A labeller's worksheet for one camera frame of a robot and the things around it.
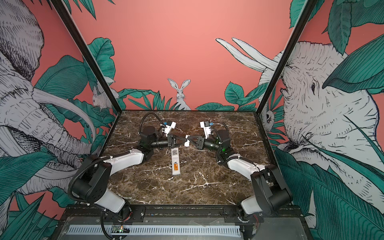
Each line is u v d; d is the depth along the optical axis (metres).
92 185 0.44
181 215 0.75
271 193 0.43
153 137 0.69
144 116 1.19
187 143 0.76
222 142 0.63
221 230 0.70
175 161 0.91
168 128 0.76
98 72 0.95
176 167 0.88
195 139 0.76
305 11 0.70
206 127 0.73
